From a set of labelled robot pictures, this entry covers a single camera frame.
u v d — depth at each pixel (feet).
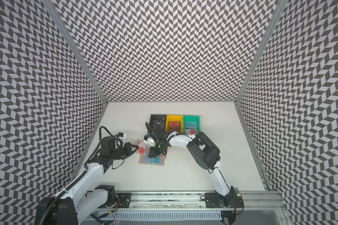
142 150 2.77
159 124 3.36
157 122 3.38
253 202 2.39
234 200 2.18
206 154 1.72
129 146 2.46
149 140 2.73
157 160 2.84
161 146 2.57
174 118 3.26
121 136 2.59
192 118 3.33
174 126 3.35
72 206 1.36
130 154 2.39
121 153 2.37
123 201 2.37
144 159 2.70
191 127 3.26
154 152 2.60
